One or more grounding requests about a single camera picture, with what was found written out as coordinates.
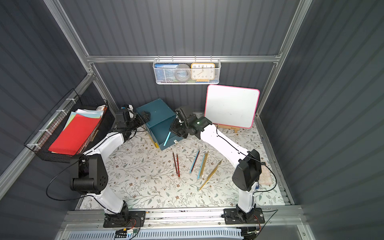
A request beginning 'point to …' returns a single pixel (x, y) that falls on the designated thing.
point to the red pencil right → (179, 173)
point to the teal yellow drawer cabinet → (160, 113)
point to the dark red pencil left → (175, 162)
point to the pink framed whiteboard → (231, 106)
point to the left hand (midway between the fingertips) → (143, 115)
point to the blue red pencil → (196, 158)
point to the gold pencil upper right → (212, 173)
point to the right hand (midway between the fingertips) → (171, 127)
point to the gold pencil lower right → (201, 187)
